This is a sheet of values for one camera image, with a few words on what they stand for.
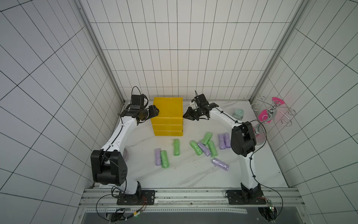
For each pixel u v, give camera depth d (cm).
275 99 87
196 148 90
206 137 95
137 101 64
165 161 84
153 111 75
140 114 61
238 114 100
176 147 90
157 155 86
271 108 77
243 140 56
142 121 73
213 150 89
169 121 83
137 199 67
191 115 85
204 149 89
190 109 86
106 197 74
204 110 73
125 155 83
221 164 82
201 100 79
